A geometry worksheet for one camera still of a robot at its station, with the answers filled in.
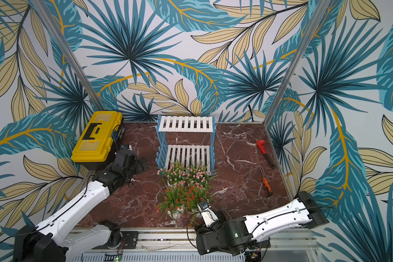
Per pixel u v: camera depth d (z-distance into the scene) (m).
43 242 0.37
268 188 0.88
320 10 0.69
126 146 0.73
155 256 0.70
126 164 0.62
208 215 0.61
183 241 0.75
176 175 0.78
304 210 0.45
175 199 0.72
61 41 0.77
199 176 0.78
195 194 0.73
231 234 0.48
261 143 1.07
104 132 0.91
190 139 1.10
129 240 0.73
